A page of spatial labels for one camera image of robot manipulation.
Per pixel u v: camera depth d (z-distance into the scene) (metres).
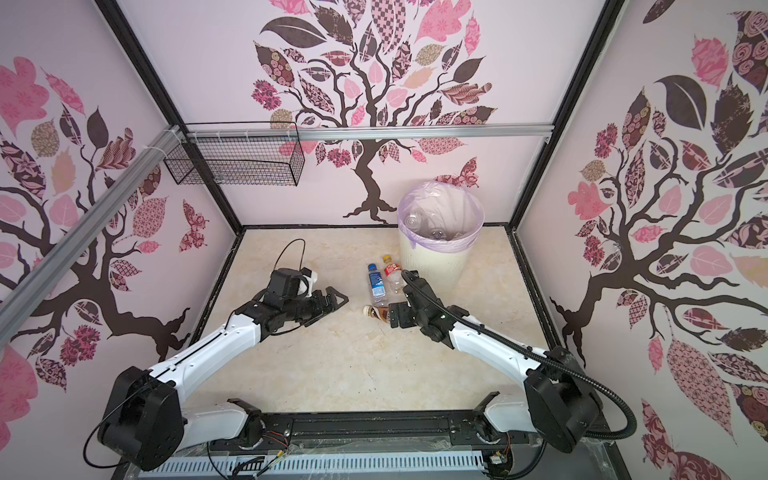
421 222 0.95
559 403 0.41
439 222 1.03
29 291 0.51
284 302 0.65
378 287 0.97
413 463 0.70
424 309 0.63
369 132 0.93
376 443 0.73
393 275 1.03
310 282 0.69
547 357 0.44
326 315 0.74
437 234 0.97
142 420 0.40
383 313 0.90
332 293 0.76
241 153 0.95
